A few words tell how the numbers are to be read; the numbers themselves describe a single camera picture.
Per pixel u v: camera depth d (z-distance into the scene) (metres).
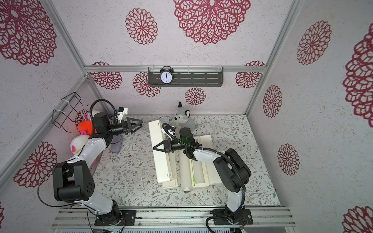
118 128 0.73
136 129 0.81
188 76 0.93
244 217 0.72
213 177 0.79
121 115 0.76
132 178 0.88
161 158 0.74
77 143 0.79
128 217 0.73
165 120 1.14
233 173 0.49
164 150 0.74
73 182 0.45
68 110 0.79
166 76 0.90
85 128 0.87
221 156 0.52
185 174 0.85
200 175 0.81
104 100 0.71
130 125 0.71
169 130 0.76
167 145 0.72
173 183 0.83
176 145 0.73
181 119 0.96
